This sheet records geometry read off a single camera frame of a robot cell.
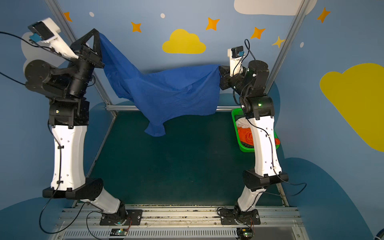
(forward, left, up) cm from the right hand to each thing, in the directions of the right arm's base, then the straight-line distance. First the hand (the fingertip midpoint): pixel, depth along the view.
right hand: (222, 64), depth 59 cm
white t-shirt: (+15, -24, -52) cm, 59 cm away
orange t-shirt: (+3, -23, -51) cm, 56 cm away
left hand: (-11, +39, +15) cm, 43 cm away
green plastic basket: (+25, -21, -52) cm, 62 cm away
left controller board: (-54, +46, -58) cm, 91 cm away
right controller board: (-51, -16, -58) cm, 79 cm away
